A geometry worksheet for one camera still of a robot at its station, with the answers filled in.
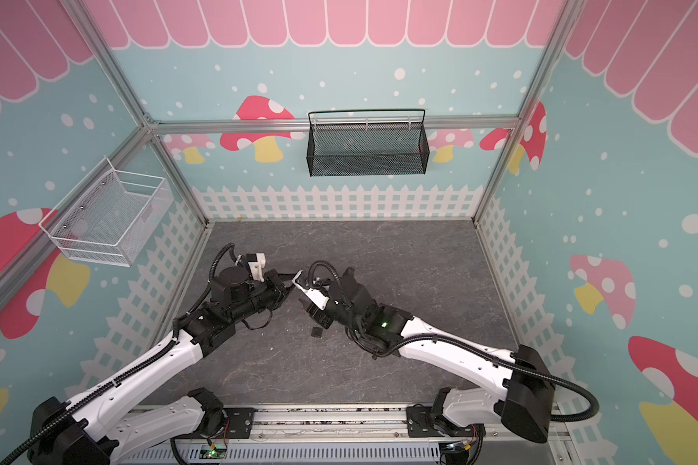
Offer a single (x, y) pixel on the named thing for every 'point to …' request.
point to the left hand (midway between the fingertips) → (303, 281)
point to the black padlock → (316, 332)
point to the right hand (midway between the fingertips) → (307, 290)
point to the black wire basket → (363, 142)
